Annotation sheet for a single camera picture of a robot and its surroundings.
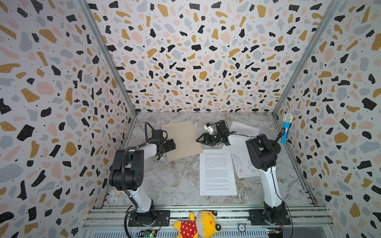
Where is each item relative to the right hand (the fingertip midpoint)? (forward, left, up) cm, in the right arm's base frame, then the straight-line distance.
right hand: (196, 139), depth 97 cm
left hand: (-2, +17, -2) cm, 18 cm away
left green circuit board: (-50, +23, -6) cm, 55 cm away
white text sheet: (-21, -13, -8) cm, 26 cm away
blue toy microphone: (+2, -51, +18) cm, 55 cm away
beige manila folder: (+5, +9, -5) cm, 12 cm away
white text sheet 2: (+15, -35, -9) cm, 39 cm away
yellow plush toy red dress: (-48, -5, +2) cm, 48 cm away
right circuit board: (-49, -39, -8) cm, 63 cm away
